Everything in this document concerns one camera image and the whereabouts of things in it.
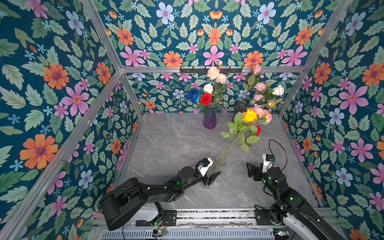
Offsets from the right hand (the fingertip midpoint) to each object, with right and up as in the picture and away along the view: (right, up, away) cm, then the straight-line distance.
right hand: (253, 164), depth 80 cm
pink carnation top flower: (+2, +27, -8) cm, 28 cm away
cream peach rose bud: (+7, +31, -7) cm, 33 cm away
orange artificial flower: (-9, +22, -10) cm, 26 cm away
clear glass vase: (-20, 0, -6) cm, 20 cm away
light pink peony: (+7, +43, +7) cm, 44 cm away
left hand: (-20, +1, -5) cm, 20 cm away
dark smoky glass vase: (-2, +33, +19) cm, 38 cm away
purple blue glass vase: (-22, +27, +34) cm, 48 cm away
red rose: (-3, +15, -8) cm, 17 cm away
